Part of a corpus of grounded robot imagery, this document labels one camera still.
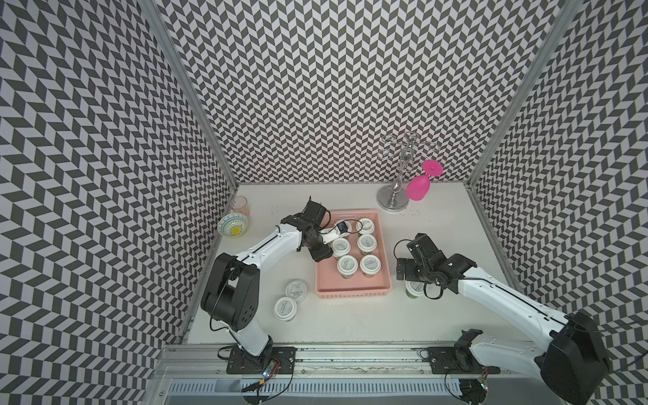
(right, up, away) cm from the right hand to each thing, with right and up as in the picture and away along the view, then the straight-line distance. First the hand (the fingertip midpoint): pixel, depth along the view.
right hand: (411, 274), depth 83 cm
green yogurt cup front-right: (0, -4, -2) cm, 5 cm away
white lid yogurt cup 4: (-41, -9, -6) cm, 42 cm away
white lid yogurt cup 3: (-21, +2, +3) cm, 21 cm away
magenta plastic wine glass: (+6, +30, +11) cm, 33 cm away
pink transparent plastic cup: (-67, +24, +25) cm, 75 cm away
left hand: (-30, +8, +6) cm, 32 cm away
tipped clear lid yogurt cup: (-38, -5, -1) cm, 38 cm away
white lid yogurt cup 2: (-23, +8, +8) cm, 26 cm away
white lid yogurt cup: (-20, +16, +14) cm, 29 cm away
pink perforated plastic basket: (-27, -5, +7) cm, 29 cm away
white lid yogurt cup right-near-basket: (-14, +9, +9) cm, 18 cm away
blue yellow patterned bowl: (-67, +15, +19) cm, 72 cm away
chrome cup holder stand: (+1, +26, +29) cm, 39 cm away
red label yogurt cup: (-13, +2, +2) cm, 14 cm away
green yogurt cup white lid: (-13, +15, +12) cm, 23 cm away
